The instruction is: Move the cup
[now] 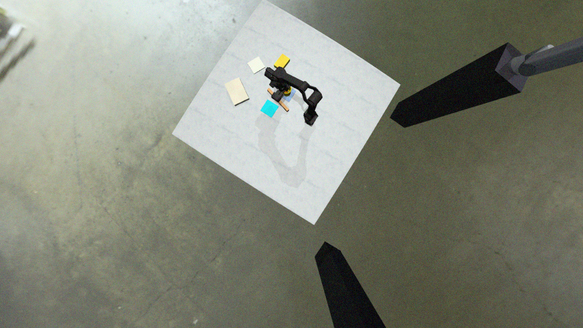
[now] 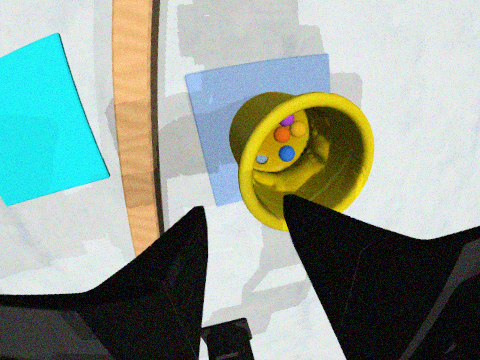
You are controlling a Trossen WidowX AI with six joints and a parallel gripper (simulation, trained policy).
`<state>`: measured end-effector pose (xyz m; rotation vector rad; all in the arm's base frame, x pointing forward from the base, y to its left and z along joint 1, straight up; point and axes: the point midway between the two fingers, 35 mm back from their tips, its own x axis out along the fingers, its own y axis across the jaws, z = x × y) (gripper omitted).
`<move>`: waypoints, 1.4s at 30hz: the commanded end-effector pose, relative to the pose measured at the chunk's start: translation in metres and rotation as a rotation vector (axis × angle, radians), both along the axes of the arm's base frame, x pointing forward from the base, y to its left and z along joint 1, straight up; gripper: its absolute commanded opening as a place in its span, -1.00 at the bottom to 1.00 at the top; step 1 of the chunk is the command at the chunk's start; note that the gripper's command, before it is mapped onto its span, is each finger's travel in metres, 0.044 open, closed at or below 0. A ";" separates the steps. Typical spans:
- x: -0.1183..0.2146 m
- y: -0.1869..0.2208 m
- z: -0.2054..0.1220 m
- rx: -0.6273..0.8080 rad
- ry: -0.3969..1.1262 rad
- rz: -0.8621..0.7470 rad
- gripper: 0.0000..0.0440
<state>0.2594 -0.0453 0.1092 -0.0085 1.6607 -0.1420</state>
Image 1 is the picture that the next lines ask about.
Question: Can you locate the cream flat rectangular block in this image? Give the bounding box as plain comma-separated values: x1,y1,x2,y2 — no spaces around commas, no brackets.
225,78,249,106

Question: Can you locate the yellow rectangular block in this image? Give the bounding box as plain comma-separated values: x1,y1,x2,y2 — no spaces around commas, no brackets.
274,54,290,69

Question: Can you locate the tan wooden strip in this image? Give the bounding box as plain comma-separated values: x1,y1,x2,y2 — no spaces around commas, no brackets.
267,88,289,112

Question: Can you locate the cream flat square pad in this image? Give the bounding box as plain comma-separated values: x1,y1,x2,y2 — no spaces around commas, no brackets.
247,57,265,74

